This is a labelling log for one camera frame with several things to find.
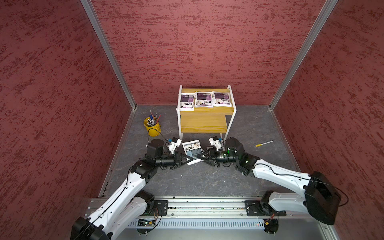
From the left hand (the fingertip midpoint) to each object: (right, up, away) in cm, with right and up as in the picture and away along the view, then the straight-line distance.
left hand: (191, 163), depth 70 cm
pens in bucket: (-27, +20, +29) cm, 45 cm away
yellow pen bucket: (-26, +14, +28) cm, 41 cm away
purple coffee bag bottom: (+16, +32, +6) cm, 36 cm away
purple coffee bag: (-2, +31, +5) cm, 31 cm away
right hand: (+3, 0, +1) cm, 3 cm away
